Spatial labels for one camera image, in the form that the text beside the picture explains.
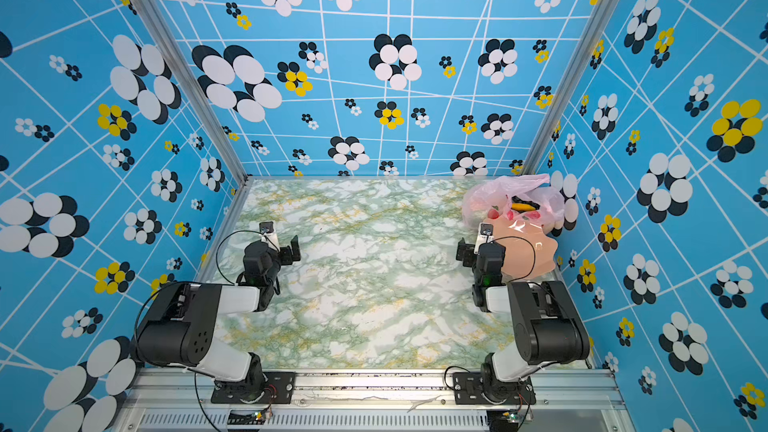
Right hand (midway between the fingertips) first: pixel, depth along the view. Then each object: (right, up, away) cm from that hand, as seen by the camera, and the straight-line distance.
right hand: (482, 240), depth 94 cm
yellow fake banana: (+18, +11, +11) cm, 24 cm away
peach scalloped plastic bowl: (+7, -1, -16) cm, 18 cm away
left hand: (-63, +1, 0) cm, 63 cm away
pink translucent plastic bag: (+15, +14, +3) cm, 20 cm away
